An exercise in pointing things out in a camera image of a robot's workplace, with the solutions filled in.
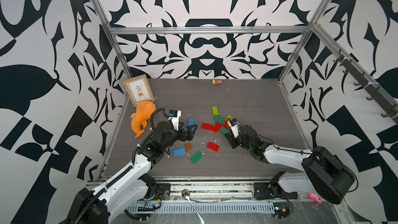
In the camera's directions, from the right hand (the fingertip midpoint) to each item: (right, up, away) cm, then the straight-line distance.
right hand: (226, 131), depth 89 cm
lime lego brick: (-5, +10, +13) cm, 17 cm away
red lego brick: (-5, +1, +3) cm, 6 cm away
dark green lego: (-1, 0, +1) cm, 1 cm away
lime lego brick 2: (+3, +7, +10) cm, 12 cm away
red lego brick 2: (-8, -8, -2) cm, 12 cm away
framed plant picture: (-55, +24, +13) cm, 61 cm away
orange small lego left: (-21, -8, -2) cm, 23 cm away
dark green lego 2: (-4, +6, +6) cm, 9 cm away
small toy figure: (-3, +31, +26) cm, 41 cm away
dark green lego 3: (-17, -13, -6) cm, 22 cm away
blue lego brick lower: (-26, -10, -4) cm, 29 cm away
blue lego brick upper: (-21, +4, +7) cm, 22 cm away
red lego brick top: (-11, +1, +5) cm, 12 cm away
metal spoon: (-22, -27, -15) cm, 37 cm away
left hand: (-21, +7, -10) cm, 24 cm away
